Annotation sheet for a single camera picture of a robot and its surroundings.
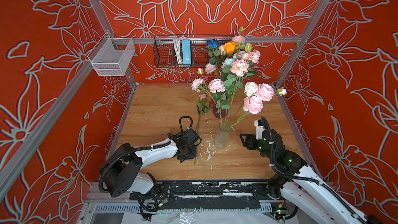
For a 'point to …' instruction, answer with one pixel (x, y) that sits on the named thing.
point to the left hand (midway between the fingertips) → (194, 155)
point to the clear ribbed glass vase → (222, 134)
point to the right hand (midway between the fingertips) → (242, 134)
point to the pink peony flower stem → (210, 68)
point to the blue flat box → (186, 53)
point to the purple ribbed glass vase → (216, 113)
